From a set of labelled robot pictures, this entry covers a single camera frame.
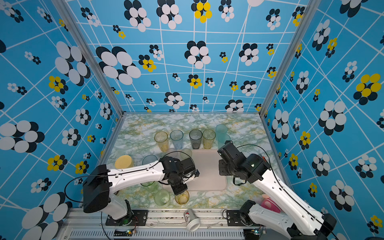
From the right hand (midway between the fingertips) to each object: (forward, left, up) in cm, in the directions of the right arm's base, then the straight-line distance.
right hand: (223, 166), depth 71 cm
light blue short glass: (+7, +40, -7) cm, 41 cm away
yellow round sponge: (+11, +60, -17) cm, 63 cm away
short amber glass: (-10, +21, -19) cm, 30 cm away
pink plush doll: (-13, -22, -13) cm, 29 cm away
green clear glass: (-5, +37, -14) cm, 40 cm away
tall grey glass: (+26, +14, -11) cm, 32 cm away
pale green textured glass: (-10, +32, -19) cm, 38 cm away
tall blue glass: (+25, +26, -9) cm, 38 cm away
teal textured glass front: (+24, -3, -11) cm, 27 cm away
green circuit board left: (-25, +46, -18) cm, 55 cm away
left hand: (-7, +20, -12) cm, 24 cm away
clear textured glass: (+1, +23, +9) cm, 25 cm away
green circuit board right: (-24, -15, -20) cm, 35 cm away
